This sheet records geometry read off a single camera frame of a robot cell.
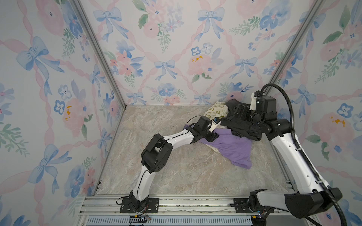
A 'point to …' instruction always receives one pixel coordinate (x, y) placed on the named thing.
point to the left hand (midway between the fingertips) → (216, 131)
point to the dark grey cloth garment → (242, 127)
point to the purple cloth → (238, 151)
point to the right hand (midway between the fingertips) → (242, 108)
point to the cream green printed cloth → (219, 109)
